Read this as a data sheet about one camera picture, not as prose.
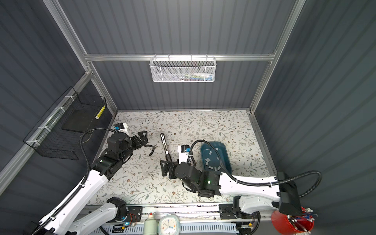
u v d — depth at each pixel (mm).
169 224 688
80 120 781
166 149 937
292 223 588
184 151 589
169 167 594
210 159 919
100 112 818
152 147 989
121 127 646
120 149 559
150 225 653
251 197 559
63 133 710
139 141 677
